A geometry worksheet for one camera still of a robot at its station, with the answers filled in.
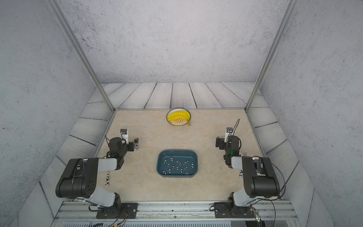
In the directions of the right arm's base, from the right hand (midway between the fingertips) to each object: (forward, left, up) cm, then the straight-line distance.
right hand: (227, 136), depth 94 cm
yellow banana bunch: (+22, +30, -2) cm, 37 cm away
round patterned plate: (+18, +33, -6) cm, 38 cm away
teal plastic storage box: (-16, +32, -6) cm, 37 cm away
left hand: (-1, +63, +1) cm, 63 cm away
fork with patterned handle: (-22, -6, -7) cm, 24 cm away
